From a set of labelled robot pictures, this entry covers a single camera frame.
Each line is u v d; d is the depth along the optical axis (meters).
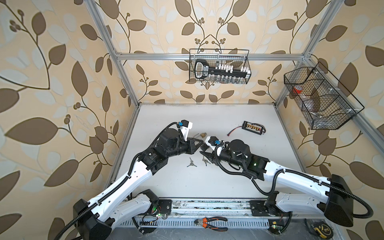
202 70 0.85
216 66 0.82
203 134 1.02
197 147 0.67
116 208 0.50
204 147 0.69
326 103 0.73
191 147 0.60
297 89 0.88
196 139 0.67
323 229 0.66
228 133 1.03
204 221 0.71
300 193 0.47
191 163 0.89
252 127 1.05
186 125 0.63
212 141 0.58
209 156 0.62
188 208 0.75
